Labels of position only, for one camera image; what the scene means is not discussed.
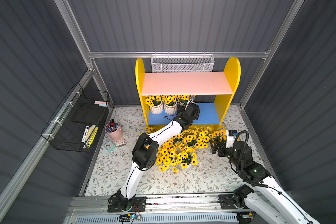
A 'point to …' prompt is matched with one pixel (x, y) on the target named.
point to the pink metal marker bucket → (116, 136)
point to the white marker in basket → (85, 133)
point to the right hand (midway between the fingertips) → (220, 141)
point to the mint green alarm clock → (109, 146)
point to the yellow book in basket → (91, 135)
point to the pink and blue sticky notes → (101, 103)
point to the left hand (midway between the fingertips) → (188, 106)
